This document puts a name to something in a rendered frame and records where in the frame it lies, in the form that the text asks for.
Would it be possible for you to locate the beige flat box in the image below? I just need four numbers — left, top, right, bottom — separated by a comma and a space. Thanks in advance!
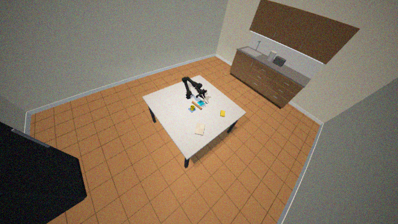
195, 123, 205, 136

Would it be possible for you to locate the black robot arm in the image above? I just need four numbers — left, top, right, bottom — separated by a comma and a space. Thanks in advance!
182, 77, 205, 99

